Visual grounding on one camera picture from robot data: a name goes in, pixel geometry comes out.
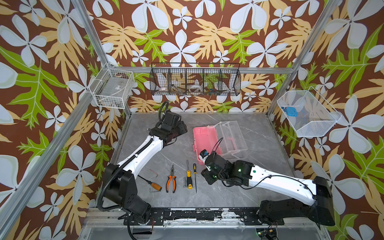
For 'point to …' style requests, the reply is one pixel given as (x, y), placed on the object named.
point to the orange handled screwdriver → (153, 185)
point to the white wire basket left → (112, 87)
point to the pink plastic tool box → (225, 138)
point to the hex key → (156, 174)
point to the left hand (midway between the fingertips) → (182, 125)
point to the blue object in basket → (291, 111)
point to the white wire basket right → (315, 116)
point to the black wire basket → (192, 79)
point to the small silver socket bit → (184, 182)
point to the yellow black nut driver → (189, 181)
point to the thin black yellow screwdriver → (194, 166)
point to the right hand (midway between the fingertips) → (202, 173)
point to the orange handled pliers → (168, 179)
